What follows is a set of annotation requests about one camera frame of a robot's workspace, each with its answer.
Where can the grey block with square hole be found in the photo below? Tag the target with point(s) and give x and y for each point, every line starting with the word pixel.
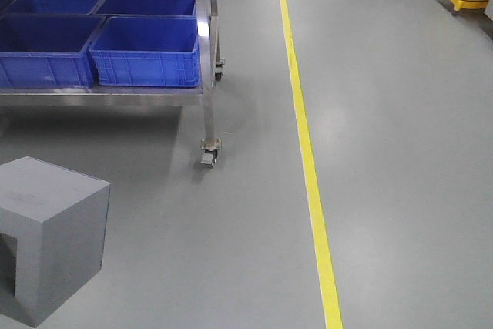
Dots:
pixel 58 229

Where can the blue plastic bin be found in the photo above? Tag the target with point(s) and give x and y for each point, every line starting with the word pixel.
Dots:
pixel 54 1
pixel 146 69
pixel 154 1
pixel 38 71

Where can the steel cart on castors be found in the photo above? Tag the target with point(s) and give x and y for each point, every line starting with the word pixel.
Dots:
pixel 115 96

